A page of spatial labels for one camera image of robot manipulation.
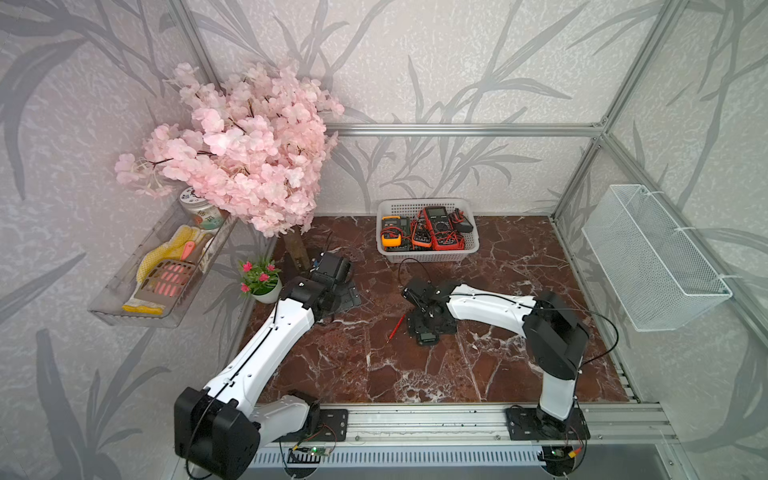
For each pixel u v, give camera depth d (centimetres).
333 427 73
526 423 73
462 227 102
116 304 57
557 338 47
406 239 102
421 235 105
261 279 87
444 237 99
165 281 60
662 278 60
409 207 105
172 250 68
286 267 105
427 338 85
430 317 64
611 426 75
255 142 53
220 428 37
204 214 71
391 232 99
